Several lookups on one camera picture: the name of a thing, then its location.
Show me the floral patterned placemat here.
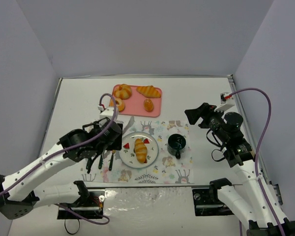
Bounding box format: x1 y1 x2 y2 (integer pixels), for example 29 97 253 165
80 120 193 184

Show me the gold spoon green handle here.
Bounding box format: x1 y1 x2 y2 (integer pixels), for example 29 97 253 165
98 155 103 170

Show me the long croissant bread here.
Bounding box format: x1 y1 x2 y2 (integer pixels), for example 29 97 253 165
136 86 161 98

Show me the small orange pastry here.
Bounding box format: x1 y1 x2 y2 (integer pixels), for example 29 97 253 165
143 98 154 112

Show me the white watermelon pattern plate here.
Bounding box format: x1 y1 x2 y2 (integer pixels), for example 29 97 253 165
118 132 158 169

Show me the gold fork green handle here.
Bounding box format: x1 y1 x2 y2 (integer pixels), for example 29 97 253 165
86 158 93 174

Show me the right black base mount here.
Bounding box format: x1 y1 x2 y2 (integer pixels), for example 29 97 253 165
192 187 233 217

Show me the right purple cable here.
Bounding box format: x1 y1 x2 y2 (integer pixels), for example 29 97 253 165
230 87 287 236

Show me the dark green mug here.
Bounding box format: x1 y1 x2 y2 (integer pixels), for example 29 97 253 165
167 134 186 159

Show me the striped croissant bread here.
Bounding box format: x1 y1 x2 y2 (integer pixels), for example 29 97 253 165
134 139 148 163

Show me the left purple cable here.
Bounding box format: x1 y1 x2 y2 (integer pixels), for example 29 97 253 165
0 93 118 226

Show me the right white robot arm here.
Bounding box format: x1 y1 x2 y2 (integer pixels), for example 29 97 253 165
185 103 295 236

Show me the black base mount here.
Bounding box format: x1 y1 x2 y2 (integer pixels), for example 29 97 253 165
60 189 105 220
192 187 233 217

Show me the gold knife green handle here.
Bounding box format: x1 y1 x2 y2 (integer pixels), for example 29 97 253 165
109 150 116 171

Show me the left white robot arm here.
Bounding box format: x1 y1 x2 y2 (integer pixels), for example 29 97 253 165
0 117 135 220

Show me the purple cable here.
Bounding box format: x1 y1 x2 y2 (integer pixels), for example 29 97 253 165
0 93 118 226
230 87 287 236

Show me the glazed donut bread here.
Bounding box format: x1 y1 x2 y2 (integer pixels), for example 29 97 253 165
109 98 125 112

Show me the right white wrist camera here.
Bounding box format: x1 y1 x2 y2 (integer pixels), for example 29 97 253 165
214 92 236 113

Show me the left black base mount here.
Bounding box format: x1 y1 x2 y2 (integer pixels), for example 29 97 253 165
60 189 105 220

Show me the round twisted bread roll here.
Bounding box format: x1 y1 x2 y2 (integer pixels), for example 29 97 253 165
113 84 132 99

